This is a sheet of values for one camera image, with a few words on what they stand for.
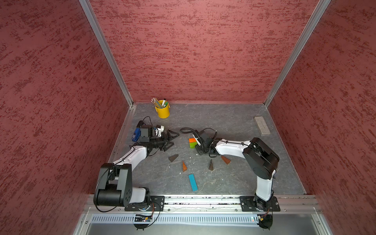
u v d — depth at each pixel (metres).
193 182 0.81
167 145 0.79
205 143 0.74
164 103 1.07
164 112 1.08
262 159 0.49
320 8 0.71
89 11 0.72
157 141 0.76
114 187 0.43
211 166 0.85
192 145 0.93
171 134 0.77
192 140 0.95
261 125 1.04
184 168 0.85
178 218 0.71
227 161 0.88
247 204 0.74
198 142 0.77
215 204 0.76
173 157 0.90
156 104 1.00
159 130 0.83
